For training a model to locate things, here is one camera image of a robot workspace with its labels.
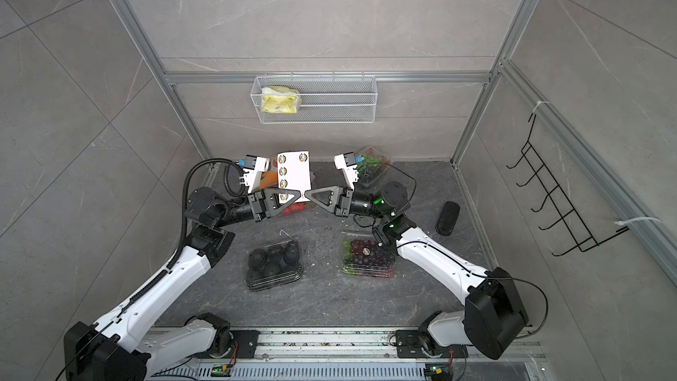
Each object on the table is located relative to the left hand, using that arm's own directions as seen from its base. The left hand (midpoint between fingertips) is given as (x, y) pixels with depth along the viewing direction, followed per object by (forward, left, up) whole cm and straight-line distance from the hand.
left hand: (300, 197), depth 57 cm
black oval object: (+17, -50, -39) cm, 66 cm away
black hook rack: (-4, -64, -11) cm, 65 cm away
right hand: (0, -2, -1) cm, 2 cm away
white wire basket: (+54, -10, -11) cm, 56 cm away
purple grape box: (+1, -15, -34) cm, 37 cm away
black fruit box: (-1, +14, -36) cm, 38 cm away
